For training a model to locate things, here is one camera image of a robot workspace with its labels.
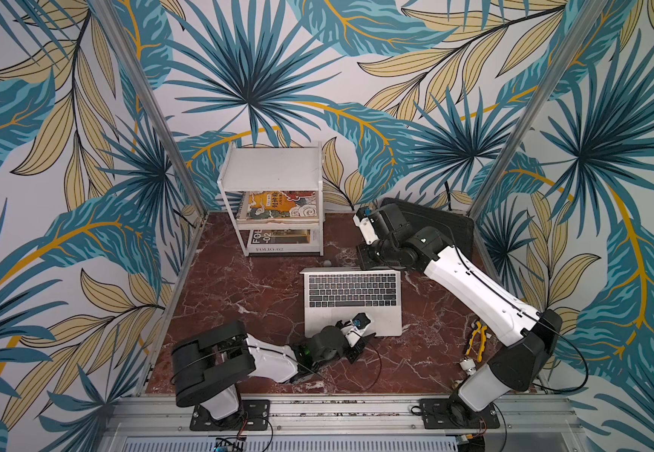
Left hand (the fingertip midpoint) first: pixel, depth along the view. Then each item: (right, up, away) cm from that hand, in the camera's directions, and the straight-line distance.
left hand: (369, 332), depth 80 cm
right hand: (-8, +20, -6) cm, 22 cm away
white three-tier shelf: (-34, +47, +2) cm, 58 cm away
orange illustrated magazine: (-28, +38, +15) cm, 50 cm away
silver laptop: (-10, +13, -14) cm, 22 cm away
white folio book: (-28, +26, +23) cm, 44 cm away
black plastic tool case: (+39, +31, +28) cm, 57 cm away
